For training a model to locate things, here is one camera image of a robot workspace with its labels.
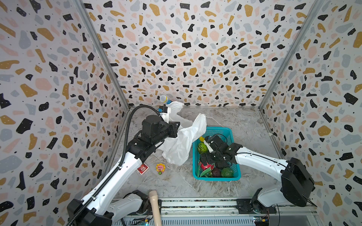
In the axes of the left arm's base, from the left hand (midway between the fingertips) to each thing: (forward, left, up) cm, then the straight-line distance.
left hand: (181, 121), depth 68 cm
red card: (-11, +24, -32) cm, 42 cm away
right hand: (-7, -13, -25) cm, 29 cm away
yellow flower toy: (-12, +13, -30) cm, 34 cm away
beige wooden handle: (-28, +15, -29) cm, 43 cm away
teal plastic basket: (+10, -31, -25) cm, 41 cm away
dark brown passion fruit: (-15, -20, -29) cm, 38 cm away
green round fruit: (-16, -25, -27) cm, 40 cm away
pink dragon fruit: (-15, -12, -25) cm, 32 cm away
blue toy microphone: (+26, +11, -9) cm, 29 cm away
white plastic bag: (-6, +2, -18) cm, 19 cm away
